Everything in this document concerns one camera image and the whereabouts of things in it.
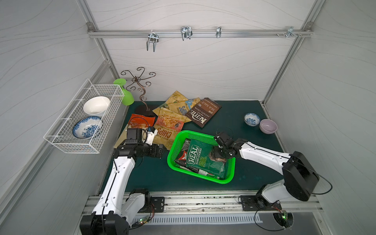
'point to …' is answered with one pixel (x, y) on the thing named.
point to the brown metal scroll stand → (137, 78)
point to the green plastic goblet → (128, 99)
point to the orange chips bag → (168, 124)
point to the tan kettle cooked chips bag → (167, 142)
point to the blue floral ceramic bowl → (251, 119)
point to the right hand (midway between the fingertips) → (216, 152)
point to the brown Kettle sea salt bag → (201, 113)
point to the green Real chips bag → (198, 158)
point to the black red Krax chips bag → (182, 156)
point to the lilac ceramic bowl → (268, 126)
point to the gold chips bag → (176, 97)
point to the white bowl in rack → (96, 105)
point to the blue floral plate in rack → (85, 128)
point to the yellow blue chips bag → (179, 109)
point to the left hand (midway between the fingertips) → (158, 148)
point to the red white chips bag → (135, 121)
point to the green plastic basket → (181, 135)
